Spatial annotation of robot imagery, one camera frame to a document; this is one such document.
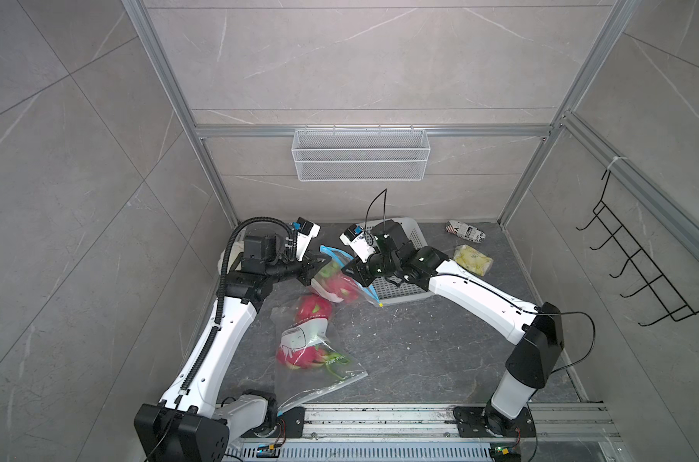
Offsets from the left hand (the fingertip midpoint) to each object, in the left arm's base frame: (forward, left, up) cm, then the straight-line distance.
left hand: (329, 254), depth 71 cm
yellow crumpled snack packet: (+18, -51, -28) cm, 61 cm away
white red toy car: (+32, -52, -28) cm, 67 cm away
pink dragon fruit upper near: (-5, +6, -18) cm, 20 cm away
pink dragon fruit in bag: (-3, 0, -6) cm, 7 cm away
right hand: (0, -4, -6) cm, 8 cm away
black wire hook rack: (-18, -73, +3) cm, 75 cm away
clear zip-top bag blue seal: (-5, -9, -10) cm, 15 cm away
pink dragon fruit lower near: (-18, +7, -22) cm, 29 cm away
